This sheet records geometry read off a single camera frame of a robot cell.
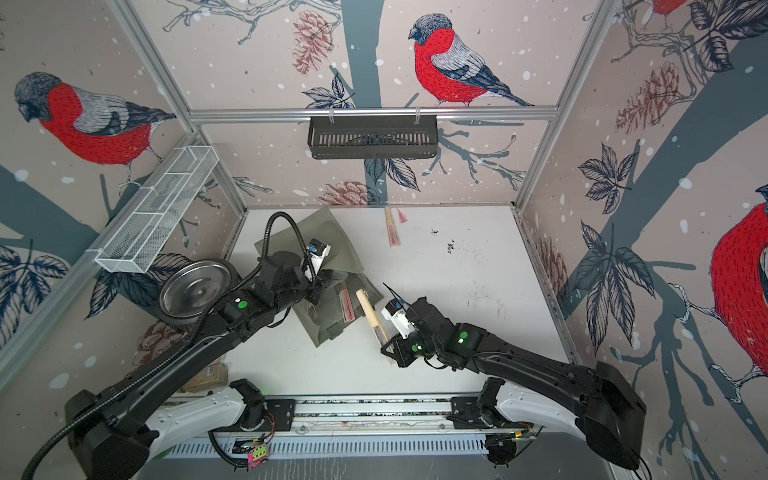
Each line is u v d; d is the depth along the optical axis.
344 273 0.74
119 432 0.39
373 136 1.06
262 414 0.69
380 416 0.75
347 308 0.92
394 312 0.69
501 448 0.70
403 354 0.65
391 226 1.14
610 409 0.40
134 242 0.71
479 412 0.65
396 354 0.65
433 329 0.59
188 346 0.46
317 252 0.64
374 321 0.74
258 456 0.66
